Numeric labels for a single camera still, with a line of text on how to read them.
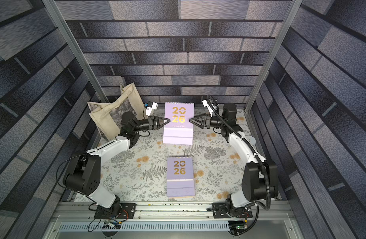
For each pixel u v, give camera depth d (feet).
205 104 2.29
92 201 1.83
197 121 2.52
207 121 2.20
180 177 2.60
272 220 2.49
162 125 2.38
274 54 2.87
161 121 2.40
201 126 2.23
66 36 2.55
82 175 1.49
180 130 2.38
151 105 2.37
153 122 2.28
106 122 2.87
